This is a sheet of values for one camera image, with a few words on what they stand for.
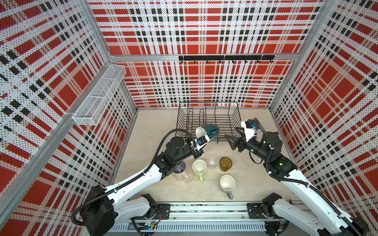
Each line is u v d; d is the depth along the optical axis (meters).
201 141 0.57
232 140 0.64
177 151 0.59
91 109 0.70
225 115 1.19
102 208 0.39
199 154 0.63
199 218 0.73
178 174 0.77
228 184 0.82
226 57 0.88
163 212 0.74
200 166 0.88
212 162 0.90
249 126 0.58
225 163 0.89
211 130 0.68
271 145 0.50
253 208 0.75
